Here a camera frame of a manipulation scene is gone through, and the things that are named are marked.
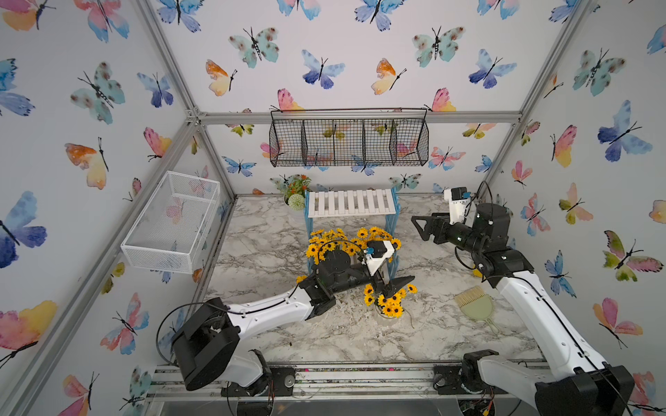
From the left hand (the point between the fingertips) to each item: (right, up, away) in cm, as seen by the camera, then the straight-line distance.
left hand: (404, 258), depth 67 cm
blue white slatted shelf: (-18, +17, +44) cm, 51 cm away
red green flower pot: (-34, +23, +35) cm, 54 cm away
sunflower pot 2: (-22, +3, +16) cm, 28 cm away
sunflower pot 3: (-5, +5, +20) cm, 21 cm away
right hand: (+8, +11, +6) cm, 15 cm away
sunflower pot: (-3, -15, +7) cm, 17 cm away
